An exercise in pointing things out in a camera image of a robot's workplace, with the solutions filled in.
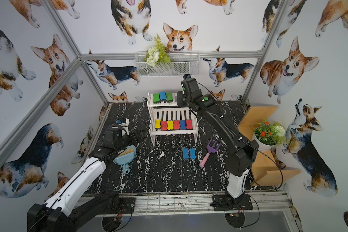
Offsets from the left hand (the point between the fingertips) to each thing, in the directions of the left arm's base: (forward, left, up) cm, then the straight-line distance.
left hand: (139, 129), depth 81 cm
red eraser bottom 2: (+7, -20, -6) cm, 22 cm away
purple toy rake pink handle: (-4, -42, -19) cm, 46 cm away
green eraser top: (+17, -17, +8) cm, 25 cm away
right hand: (+14, -26, +16) cm, 33 cm away
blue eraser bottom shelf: (+7, -24, -6) cm, 26 cm away
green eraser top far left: (+15, -9, +8) cm, 19 cm away
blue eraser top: (+18, -13, +8) cm, 24 cm away
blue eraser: (-7, -30, -18) cm, 36 cm away
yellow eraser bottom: (+7, -16, -6) cm, 19 cm away
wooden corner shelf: (-20, -70, -12) cm, 74 cm away
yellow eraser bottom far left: (+8, -9, -6) cm, 13 cm away
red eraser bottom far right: (+7, -28, -6) cm, 30 cm away
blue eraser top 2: (-6, -26, -19) cm, 33 cm away
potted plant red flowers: (-8, -69, +2) cm, 69 cm away
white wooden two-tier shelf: (+13, -14, -8) cm, 21 cm away
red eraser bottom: (+6, -13, -5) cm, 15 cm away
